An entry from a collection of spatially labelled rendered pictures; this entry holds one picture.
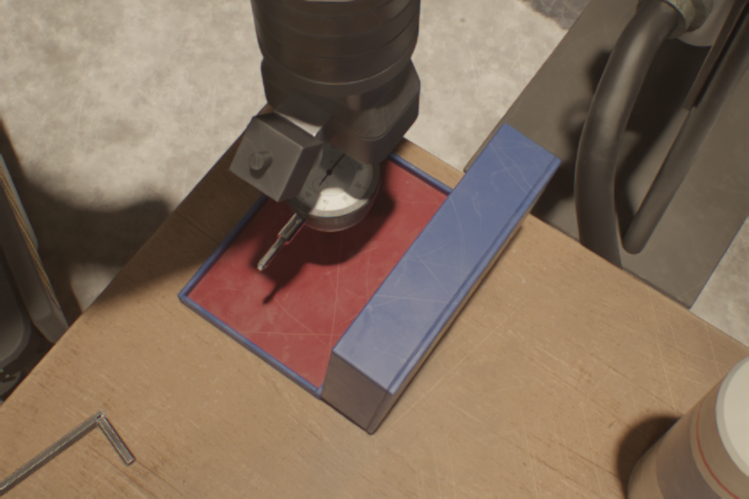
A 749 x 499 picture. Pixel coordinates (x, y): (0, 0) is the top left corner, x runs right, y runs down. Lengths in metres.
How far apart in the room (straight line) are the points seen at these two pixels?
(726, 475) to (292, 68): 0.26
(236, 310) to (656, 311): 0.26
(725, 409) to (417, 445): 0.22
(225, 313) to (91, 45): 0.76
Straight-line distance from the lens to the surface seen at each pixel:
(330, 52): 0.44
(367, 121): 0.49
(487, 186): 0.55
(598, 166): 0.80
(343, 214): 0.57
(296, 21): 0.43
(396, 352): 0.52
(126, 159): 1.27
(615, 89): 0.79
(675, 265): 1.21
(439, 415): 0.63
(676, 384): 0.66
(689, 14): 0.83
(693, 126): 0.97
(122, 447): 0.64
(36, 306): 0.85
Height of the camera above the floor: 1.08
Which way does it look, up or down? 64 degrees down
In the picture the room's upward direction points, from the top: straight up
